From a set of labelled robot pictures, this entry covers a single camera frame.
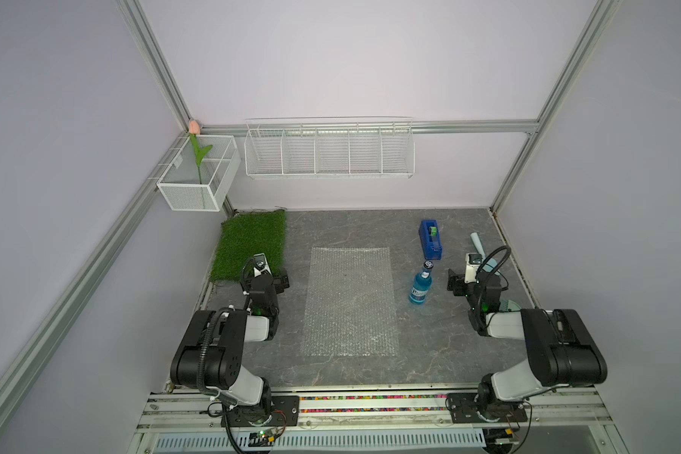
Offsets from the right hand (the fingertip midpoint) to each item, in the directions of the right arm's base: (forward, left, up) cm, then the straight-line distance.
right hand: (463, 267), depth 94 cm
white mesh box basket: (+9, +85, +29) cm, 90 cm away
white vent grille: (-46, +44, -7) cm, 64 cm away
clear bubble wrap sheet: (-9, +38, -7) cm, 40 cm away
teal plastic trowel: (-9, 0, +15) cm, 18 cm away
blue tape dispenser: (+16, +8, -1) cm, 18 cm away
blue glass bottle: (-9, +17, +6) cm, 20 cm away
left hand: (-1, +66, +2) cm, 66 cm away
